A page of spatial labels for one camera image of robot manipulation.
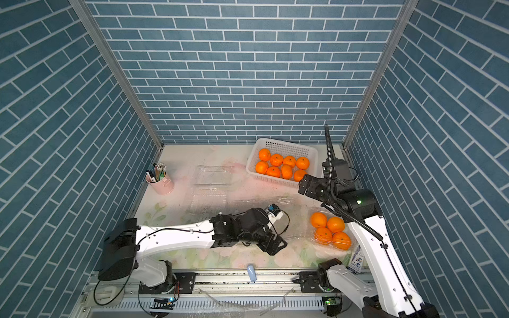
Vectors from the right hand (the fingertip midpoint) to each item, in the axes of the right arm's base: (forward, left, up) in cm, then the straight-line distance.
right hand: (311, 186), depth 70 cm
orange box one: (+34, +19, -21) cm, 44 cm away
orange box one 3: (-2, -7, -22) cm, 23 cm away
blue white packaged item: (-16, -22, -28) cm, 39 cm away
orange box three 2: (+23, +14, -22) cm, 34 cm away
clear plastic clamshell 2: (-4, 0, -26) cm, 26 cm away
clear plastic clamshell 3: (-12, -11, -28) cm, 32 cm away
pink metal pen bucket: (+8, +66, -20) cm, 69 cm away
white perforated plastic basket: (+39, +8, -20) cm, 44 cm away
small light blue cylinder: (-24, +20, -26) cm, 40 cm away
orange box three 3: (-8, -9, -22) cm, 25 cm away
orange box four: (+30, -1, -22) cm, 37 cm away
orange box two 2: (+32, +5, -23) cm, 40 cm away
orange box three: (+32, +13, -23) cm, 41 cm away
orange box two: (+26, +21, -22) cm, 39 cm away
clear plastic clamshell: (+16, +45, -26) cm, 55 cm away
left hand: (-16, +8, -14) cm, 23 cm away
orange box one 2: (+23, 0, -23) cm, 32 cm away
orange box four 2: (+23, +7, -22) cm, 33 cm away
